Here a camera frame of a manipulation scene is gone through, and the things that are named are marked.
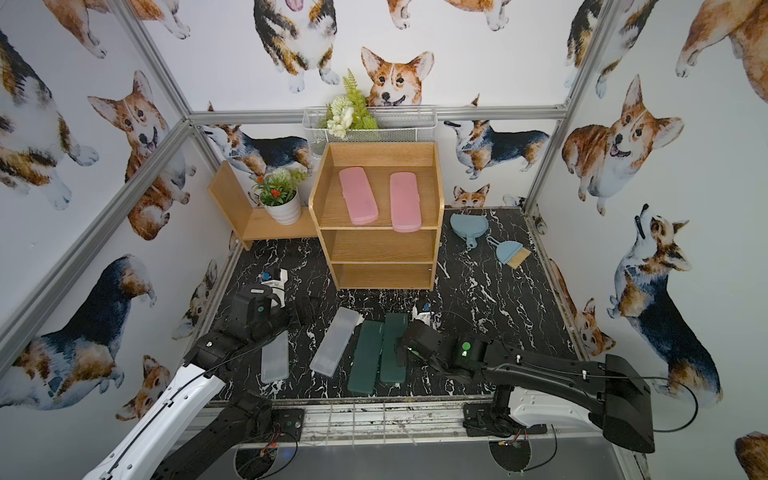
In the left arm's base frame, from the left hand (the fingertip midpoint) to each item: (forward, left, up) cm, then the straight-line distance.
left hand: (307, 294), depth 76 cm
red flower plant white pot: (+36, +15, +1) cm, 39 cm away
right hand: (-9, -26, -8) cm, 29 cm away
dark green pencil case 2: (-1, -22, -18) cm, 29 cm away
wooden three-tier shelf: (+17, -19, +14) cm, 29 cm away
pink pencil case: (+22, -13, +13) cm, 29 cm away
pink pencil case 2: (+19, -26, +14) cm, 35 cm away
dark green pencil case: (-11, -14, -18) cm, 25 cm away
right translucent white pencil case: (-9, -3, -18) cm, 21 cm away
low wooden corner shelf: (+39, +31, -4) cm, 50 cm away
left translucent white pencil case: (-11, +11, -17) cm, 23 cm away
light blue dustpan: (+39, -52, -20) cm, 68 cm away
